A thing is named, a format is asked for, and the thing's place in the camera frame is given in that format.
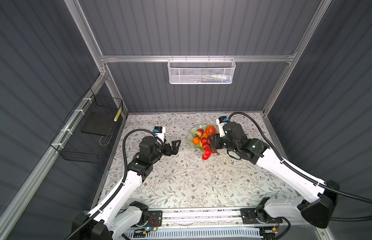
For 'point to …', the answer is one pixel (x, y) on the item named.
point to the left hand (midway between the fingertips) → (173, 140)
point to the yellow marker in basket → (117, 114)
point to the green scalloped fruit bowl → (191, 134)
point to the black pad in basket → (100, 123)
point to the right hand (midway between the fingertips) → (212, 138)
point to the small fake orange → (196, 140)
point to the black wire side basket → (86, 137)
